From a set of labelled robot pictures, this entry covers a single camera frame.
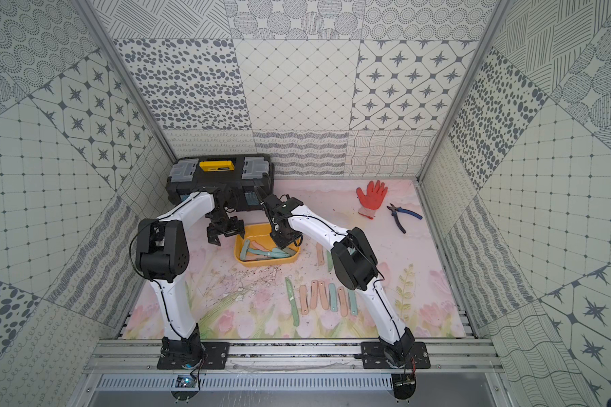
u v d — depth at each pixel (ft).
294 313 2.70
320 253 3.13
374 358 2.40
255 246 3.21
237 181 3.16
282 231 2.61
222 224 2.70
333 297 2.81
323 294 2.82
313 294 2.81
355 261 1.84
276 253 3.13
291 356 2.49
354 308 2.75
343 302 2.75
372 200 3.67
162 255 1.79
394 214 3.52
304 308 2.73
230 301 2.81
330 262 1.88
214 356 2.44
